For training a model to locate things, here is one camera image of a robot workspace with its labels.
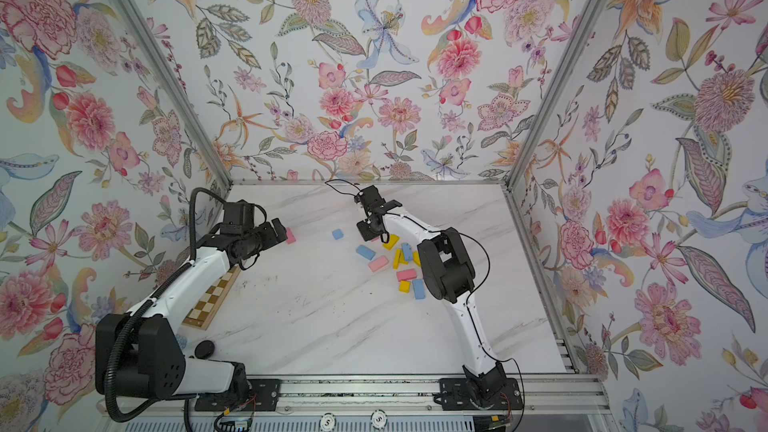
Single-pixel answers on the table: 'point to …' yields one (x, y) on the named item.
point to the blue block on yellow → (408, 253)
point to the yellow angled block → (416, 258)
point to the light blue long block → (365, 252)
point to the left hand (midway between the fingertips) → (279, 230)
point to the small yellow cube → (404, 286)
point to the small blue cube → (337, 234)
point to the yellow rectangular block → (394, 239)
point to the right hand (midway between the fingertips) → (369, 225)
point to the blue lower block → (419, 289)
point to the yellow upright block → (397, 257)
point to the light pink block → (378, 263)
